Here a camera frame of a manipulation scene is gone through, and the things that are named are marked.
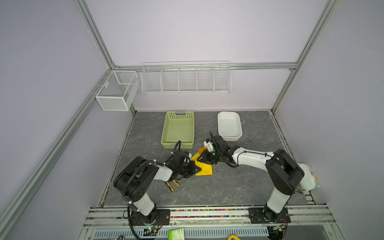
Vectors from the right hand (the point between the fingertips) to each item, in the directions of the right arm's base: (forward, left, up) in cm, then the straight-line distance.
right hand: (197, 161), depth 87 cm
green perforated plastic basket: (+31, +15, -4) cm, 35 cm away
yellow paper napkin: (-2, -5, -5) cm, 8 cm away
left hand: (-4, -2, -5) cm, 7 cm away
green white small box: (-34, +10, -4) cm, 36 cm away
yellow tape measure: (-35, -16, -4) cm, 39 cm away
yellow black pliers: (-13, +16, -5) cm, 21 cm away
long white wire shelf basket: (+55, +9, +21) cm, 60 cm away
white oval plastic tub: (+30, -23, -4) cm, 38 cm away
